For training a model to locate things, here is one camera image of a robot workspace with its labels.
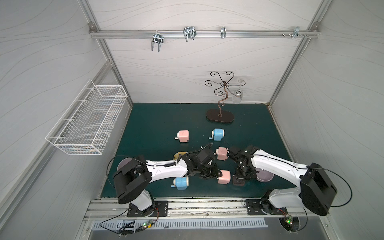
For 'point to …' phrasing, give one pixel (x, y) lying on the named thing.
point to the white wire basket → (84, 127)
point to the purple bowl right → (264, 176)
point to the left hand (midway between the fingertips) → (222, 178)
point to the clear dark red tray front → (238, 182)
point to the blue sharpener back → (217, 134)
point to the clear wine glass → (237, 95)
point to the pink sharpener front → (225, 178)
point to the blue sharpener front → (181, 183)
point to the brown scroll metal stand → (220, 115)
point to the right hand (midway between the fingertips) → (242, 178)
